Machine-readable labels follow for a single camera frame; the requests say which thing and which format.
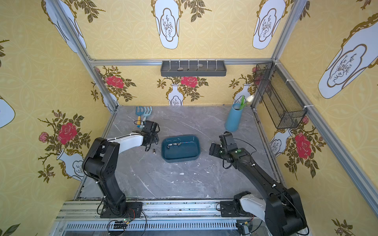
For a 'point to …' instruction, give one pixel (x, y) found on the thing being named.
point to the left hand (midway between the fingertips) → (153, 137)
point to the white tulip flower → (249, 99)
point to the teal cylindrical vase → (234, 119)
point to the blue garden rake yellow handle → (139, 113)
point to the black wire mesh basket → (286, 109)
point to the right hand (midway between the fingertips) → (212, 150)
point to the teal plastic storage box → (181, 148)
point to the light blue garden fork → (145, 115)
